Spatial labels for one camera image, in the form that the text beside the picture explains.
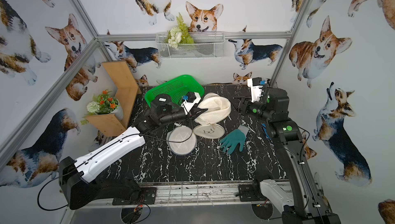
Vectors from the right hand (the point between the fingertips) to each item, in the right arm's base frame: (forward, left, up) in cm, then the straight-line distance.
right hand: (237, 94), depth 63 cm
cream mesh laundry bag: (-4, +8, -4) cm, 10 cm away
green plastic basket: (+40, +38, -37) cm, 66 cm away
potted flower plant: (+9, +68, -16) cm, 71 cm away
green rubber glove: (+1, -6, -40) cm, 41 cm away
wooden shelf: (+36, +69, -17) cm, 79 cm away
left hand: (-1, +13, -4) cm, 14 cm away
